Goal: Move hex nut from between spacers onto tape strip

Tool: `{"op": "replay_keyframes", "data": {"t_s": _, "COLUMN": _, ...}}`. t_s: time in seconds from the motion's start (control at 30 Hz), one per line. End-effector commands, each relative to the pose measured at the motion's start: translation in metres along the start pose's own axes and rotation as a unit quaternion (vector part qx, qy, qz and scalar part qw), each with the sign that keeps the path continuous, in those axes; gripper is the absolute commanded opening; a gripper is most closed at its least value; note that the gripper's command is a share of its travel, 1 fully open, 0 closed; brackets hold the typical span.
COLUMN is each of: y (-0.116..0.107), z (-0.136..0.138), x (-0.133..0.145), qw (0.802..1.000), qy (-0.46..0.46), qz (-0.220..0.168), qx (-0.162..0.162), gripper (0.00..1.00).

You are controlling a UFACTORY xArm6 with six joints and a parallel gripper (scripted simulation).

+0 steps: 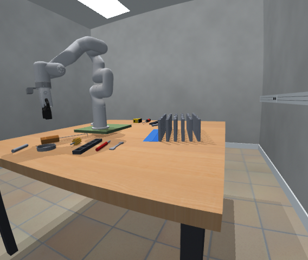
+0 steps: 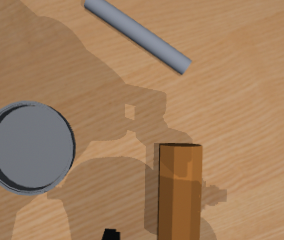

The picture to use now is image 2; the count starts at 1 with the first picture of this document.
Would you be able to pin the orange-brown faceted cylinder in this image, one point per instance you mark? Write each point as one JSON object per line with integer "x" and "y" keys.
{"x": 179, "y": 191}

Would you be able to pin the grey cylinder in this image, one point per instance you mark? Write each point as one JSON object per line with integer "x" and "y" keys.
{"x": 139, "y": 34}

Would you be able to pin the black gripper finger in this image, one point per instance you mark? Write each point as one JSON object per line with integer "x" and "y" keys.
{"x": 111, "y": 234}

